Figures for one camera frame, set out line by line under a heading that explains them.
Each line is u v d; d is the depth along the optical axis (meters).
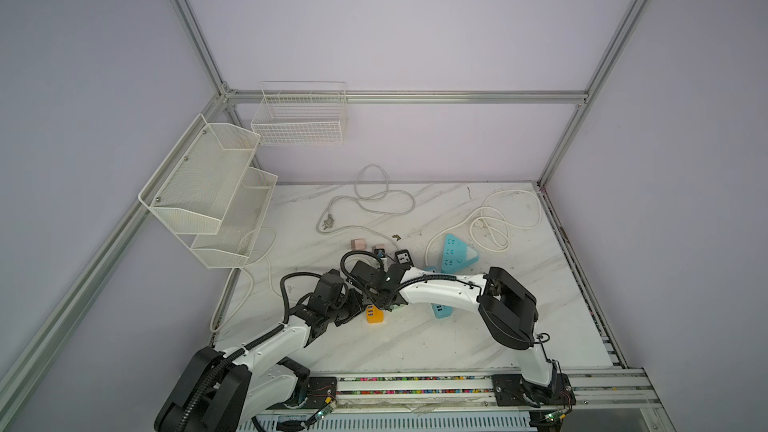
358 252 0.74
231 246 1.04
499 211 1.11
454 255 0.96
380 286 0.64
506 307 0.51
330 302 0.69
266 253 0.98
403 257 0.96
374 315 0.84
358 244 0.99
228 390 0.41
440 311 0.84
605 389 0.76
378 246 1.01
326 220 1.07
